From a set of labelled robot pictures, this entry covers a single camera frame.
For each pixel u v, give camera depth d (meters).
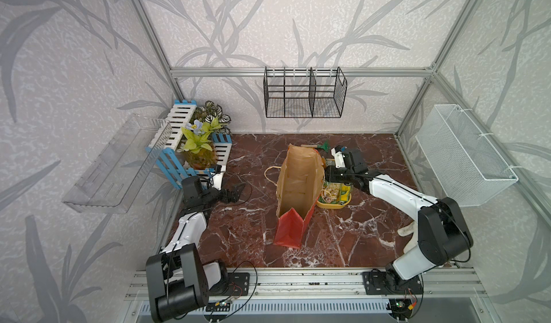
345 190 0.89
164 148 0.77
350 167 0.70
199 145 0.84
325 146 1.16
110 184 0.64
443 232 0.44
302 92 1.06
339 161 0.79
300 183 0.99
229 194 0.77
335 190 0.91
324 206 0.87
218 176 0.75
